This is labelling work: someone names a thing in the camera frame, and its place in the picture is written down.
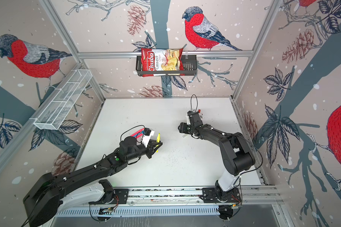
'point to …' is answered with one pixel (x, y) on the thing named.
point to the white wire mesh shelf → (54, 114)
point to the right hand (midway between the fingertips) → (179, 130)
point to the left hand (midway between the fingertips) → (160, 144)
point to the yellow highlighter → (158, 141)
